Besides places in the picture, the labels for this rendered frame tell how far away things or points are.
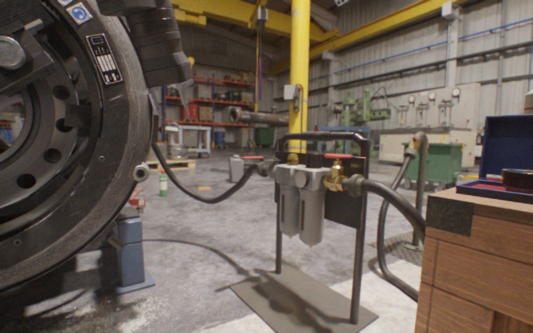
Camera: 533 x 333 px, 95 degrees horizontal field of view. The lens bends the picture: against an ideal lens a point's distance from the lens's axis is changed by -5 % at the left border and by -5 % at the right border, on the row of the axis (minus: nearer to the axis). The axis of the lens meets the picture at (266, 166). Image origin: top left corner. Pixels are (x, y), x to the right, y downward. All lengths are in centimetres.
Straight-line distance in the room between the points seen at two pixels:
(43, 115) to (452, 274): 84
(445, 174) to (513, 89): 787
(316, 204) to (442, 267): 42
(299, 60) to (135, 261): 358
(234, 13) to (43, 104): 1268
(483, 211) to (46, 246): 74
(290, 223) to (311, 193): 15
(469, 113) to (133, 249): 620
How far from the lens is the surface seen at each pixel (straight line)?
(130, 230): 104
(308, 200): 77
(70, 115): 76
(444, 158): 323
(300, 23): 432
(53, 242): 68
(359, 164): 74
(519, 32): 1132
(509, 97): 1090
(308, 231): 80
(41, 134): 77
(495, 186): 55
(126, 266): 109
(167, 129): 80
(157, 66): 49
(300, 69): 410
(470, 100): 649
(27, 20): 66
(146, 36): 47
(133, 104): 66
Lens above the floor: 54
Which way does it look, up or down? 6 degrees down
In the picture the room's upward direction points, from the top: 1 degrees clockwise
